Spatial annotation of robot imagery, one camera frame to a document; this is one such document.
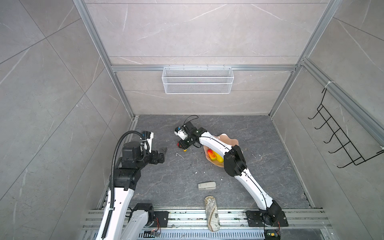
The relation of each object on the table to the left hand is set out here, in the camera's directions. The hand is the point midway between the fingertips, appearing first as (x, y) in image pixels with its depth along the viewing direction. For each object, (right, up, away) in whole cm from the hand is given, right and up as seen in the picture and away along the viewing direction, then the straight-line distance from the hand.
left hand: (156, 144), depth 72 cm
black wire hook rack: (+86, +3, -6) cm, 86 cm away
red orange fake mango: (+12, -7, +25) cm, 29 cm away
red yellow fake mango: (+29, -8, +17) cm, 35 cm away
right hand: (+9, -3, +30) cm, 32 cm away
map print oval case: (+28, -34, 0) cm, 44 cm away
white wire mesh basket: (+20, +41, +28) cm, 54 cm away
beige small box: (+26, -24, +10) cm, 37 cm away
